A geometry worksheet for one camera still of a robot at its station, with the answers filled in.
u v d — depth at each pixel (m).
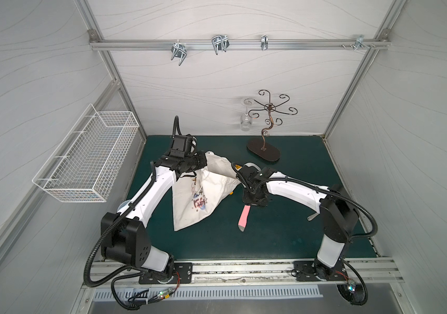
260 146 1.12
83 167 0.68
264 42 0.78
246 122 1.01
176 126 0.72
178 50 0.77
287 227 0.86
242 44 0.80
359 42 0.77
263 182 0.60
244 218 0.87
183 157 0.63
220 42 0.77
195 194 0.90
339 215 0.47
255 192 0.64
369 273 0.75
